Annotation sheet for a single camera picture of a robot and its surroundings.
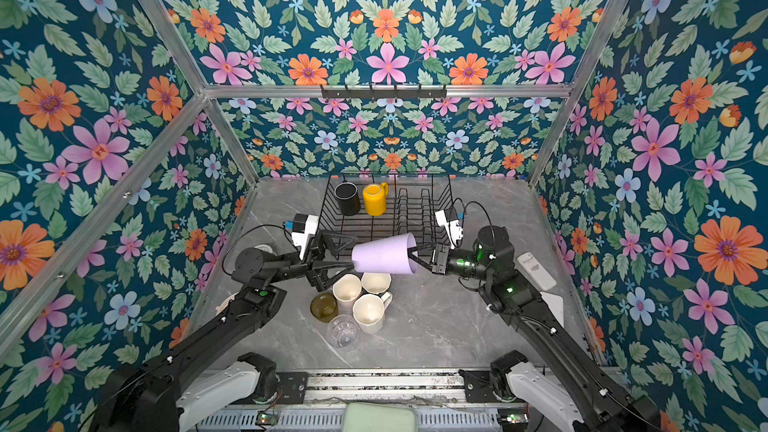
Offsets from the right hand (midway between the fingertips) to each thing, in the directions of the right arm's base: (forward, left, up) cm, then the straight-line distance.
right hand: (409, 254), depth 64 cm
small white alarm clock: (+18, +47, -25) cm, 56 cm away
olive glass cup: (0, +25, -29) cm, 38 cm away
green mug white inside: (+5, +10, -25) cm, 27 cm away
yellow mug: (+33, +11, -19) cm, 40 cm away
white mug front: (-2, +12, -28) cm, 30 cm away
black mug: (+33, +20, -18) cm, 43 cm away
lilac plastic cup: (-2, +4, +4) cm, 6 cm away
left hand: (-2, +12, +3) cm, 12 cm away
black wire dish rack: (+36, +17, -26) cm, 48 cm away
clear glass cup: (-7, +19, -30) cm, 36 cm away
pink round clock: (0, +53, -26) cm, 59 cm away
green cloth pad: (-27, +7, -28) cm, 39 cm away
